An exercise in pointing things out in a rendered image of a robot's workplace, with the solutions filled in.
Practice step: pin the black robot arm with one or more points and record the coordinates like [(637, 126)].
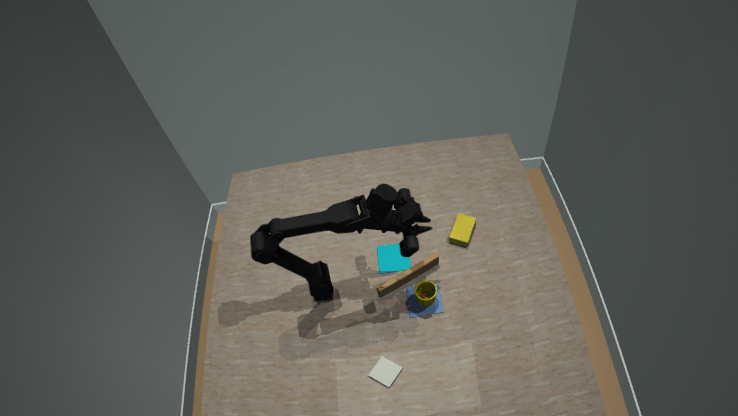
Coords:
[(339, 218)]

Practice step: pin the tan wooden bar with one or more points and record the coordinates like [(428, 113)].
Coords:
[(408, 275)]

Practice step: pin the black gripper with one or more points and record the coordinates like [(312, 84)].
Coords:
[(410, 243)]

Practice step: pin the yellow rectangular block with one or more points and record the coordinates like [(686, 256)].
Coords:
[(462, 230)]

